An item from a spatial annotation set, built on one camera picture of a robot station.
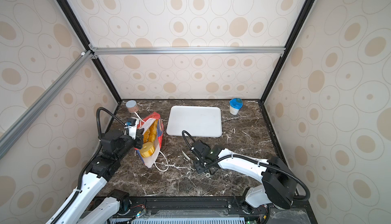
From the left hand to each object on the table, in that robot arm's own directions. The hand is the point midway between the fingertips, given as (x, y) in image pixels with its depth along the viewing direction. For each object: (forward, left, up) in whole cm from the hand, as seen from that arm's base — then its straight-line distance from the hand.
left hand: (146, 127), depth 74 cm
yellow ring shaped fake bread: (-5, +2, -14) cm, 15 cm away
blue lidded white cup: (+30, -50, -17) cm, 61 cm away
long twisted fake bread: (+7, +4, -17) cm, 18 cm away
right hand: (-11, -26, -20) cm, 35 cm away
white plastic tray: (+22, -25, -25) cm, 42 cm away
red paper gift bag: (-11, -1, -17) cm, 20 cm away
